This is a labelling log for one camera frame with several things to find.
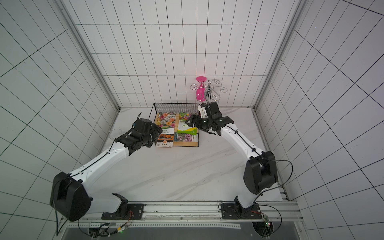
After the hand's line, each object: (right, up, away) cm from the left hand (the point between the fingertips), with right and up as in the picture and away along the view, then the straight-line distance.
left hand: (158, 134), depth 84 cm
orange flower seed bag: (+1, -5, +14) cm, 15 cm away
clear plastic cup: (-34, -1, +16) cm, 38 cm away
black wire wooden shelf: (+19, +18, +39) cm, 47 cm away
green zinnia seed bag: (+14, +4, +2) cm, 15 cm away
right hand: (+15, +6, -2) cm, 17 cm away
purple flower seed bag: (+13, -4, +16) cm, 21 cm away
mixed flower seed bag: (+4, +8, +6) cm, 10 cm away
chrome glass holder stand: (+32, +26, +6) cm, 42 cm away
